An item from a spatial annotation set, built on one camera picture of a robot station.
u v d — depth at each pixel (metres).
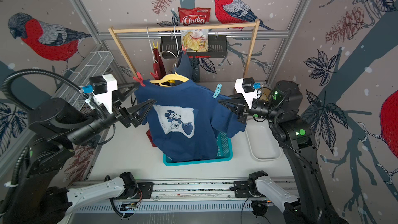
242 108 0.45
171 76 0.46
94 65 0.88
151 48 0.83
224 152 0.83
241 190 0.73
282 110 0.38
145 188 0.73
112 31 0.59
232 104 0.46
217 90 0.44
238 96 0.46
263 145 0.88
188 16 0.86
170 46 0.95
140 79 0.53
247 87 0.38
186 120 0.62
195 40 0.86
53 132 0.31
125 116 0.37
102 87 0.32
